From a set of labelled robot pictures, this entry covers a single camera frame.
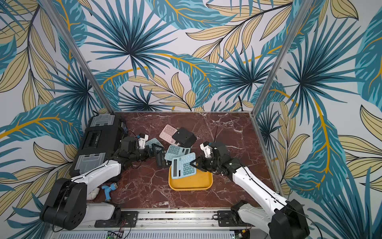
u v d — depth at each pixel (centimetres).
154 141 100
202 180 85
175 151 94
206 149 73
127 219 73
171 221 74
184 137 100
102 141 84
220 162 61
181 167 78
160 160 91
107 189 81
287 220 39
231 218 73
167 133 102
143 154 76
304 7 69
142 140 80
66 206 41
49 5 67
